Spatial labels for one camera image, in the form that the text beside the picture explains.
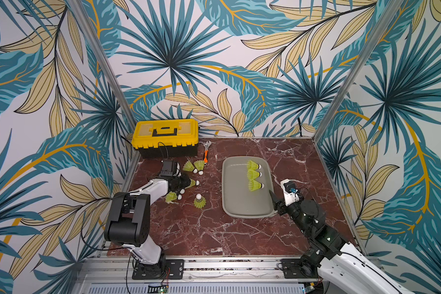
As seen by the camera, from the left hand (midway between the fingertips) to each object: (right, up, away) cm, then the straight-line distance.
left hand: (189, 181), depth 94 cm
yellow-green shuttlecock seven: (+6, -9, -6) cm, 12 cm away
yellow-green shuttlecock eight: (-8, -7, -4) cm, 11 cm away
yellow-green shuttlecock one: (+34, +3, +3) cm, 34 cm away
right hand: (+40, 0, -20) cm, 45 cm away
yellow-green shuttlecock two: (+33, +8, +6) cm, 35 cm away
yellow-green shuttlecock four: (-1, +7, +6) cm, 10 cm away
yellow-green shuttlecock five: (+5, +8, +7) cm, 12 cm away
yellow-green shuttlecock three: (+33, -1, -2) cm, 33 cm away
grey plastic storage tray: (+30, 0, +4) cm, 30 cm away
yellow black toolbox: (-11, +23, +5) cm, 26 cm away
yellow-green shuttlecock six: (+2, -1, +2) cm, 3 cm away
